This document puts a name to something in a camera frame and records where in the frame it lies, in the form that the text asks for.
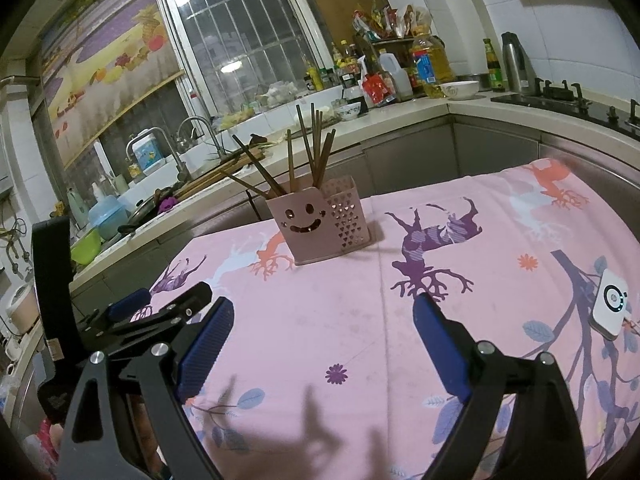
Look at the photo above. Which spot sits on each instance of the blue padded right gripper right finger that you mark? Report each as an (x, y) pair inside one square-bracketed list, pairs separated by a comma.
[(543, 440)]

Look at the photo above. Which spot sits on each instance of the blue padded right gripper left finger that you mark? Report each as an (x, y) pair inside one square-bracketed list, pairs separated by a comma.
[(124, 406)]

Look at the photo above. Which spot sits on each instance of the barred kitchen window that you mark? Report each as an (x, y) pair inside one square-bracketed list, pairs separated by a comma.
[(235, 50)]

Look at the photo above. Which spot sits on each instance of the green plastic bowl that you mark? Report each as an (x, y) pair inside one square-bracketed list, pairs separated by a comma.
[(87, 248)]

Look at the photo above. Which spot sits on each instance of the white square timer device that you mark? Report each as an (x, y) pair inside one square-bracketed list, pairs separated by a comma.
[(608, 311)]

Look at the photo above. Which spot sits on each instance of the blue plastic lid container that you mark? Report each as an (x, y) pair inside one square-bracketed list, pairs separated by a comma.
[(107, 216)]

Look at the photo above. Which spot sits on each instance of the pink deer print tablecloth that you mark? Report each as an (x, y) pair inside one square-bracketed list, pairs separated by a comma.
[(324, 375)]

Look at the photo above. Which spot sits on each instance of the white blue detergent jug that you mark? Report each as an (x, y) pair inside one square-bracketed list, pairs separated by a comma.
[(147, 153)]

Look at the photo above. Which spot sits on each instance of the brown chopstick in holder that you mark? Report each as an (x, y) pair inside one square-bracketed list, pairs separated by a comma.
[(291, 167), (316, 126), (324, 158), (245, 184), (276, 188), (303, 130)]

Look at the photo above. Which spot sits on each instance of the wooden cutting board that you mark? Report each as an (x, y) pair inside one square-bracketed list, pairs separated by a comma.
[(210, 177)]

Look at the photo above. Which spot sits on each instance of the pink smiley utensil holder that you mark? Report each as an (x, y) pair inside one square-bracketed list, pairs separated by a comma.
[(321, 223)]

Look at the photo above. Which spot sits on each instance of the black gas stove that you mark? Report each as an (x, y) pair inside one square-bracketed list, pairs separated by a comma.
[(567, 99)]

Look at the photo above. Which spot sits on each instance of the fruit print roller blind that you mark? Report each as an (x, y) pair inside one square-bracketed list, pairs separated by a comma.
[(99, 60)]

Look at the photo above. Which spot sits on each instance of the white ceramic bowl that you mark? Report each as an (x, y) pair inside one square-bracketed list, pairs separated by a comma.
[(460, 90)]

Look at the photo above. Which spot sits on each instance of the stainless steel thermos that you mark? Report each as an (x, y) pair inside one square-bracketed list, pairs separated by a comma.
[(519, 71)]

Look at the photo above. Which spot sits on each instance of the dark green sauce bottle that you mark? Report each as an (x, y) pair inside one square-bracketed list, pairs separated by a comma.
[(494, 68)]

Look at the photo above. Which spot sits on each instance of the white plastic jug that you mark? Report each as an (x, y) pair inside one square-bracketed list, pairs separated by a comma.
[(400, 77)]

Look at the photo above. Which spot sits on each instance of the small patterned bowl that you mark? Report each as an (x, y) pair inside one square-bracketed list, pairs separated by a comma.
[(348, 111)]

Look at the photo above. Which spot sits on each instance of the red snack bag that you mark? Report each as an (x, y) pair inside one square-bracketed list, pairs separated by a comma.
[(378, 89)]

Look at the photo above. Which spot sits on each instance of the yellow cooking oil bottle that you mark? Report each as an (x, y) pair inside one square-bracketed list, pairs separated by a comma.
[(432, 65)]

